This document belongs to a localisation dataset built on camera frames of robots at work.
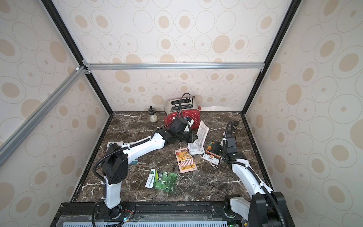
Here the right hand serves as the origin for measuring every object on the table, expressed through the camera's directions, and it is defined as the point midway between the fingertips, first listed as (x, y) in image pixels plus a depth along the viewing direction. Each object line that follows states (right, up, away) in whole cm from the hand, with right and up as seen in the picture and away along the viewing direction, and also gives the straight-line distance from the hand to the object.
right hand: (220, 145), depth 87 cm
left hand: (-11, +5, -5) cm, 14 cm away
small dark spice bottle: (+15, +12, +16) cm, 26 cm away
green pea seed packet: (-36, -20, -3) cm, 41 cm away
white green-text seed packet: (-14, 0, -1) cm, 14 cm away
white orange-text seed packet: (-22, -11, +5) cm, 25 cm away
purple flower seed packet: (-69, -1, +13) cm, 70 cm away
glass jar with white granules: (-47, +20, +24) cm, 56 cm away
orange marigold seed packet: (-6, -8, +8) cm, 12 cm away
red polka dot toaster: (-24, +25, +14) cm, 38 cm away
